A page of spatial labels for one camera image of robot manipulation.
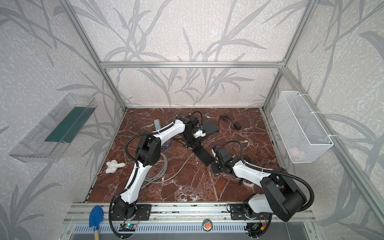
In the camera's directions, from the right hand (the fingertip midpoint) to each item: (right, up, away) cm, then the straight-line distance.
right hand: (214, 161), depth 91 cm
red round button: (-5, -25, -21) cm, 33 cm away
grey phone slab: (-40, +22, +15) cm, 48 cm away
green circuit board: (-44, -27, -19) cm, 55 cm away
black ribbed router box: (-6, +3, +4) cm, 8 cm away
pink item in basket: (+38, +9, -19) cm, 43 cm away
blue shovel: (-60, -22, -19) cm, 66 cm away
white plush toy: (-60, -2, -4) cm, 60 cm away
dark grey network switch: (-1, +20, +21) cm, 30 cm away
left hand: (-10, +9, +5) cm, 14 cm away
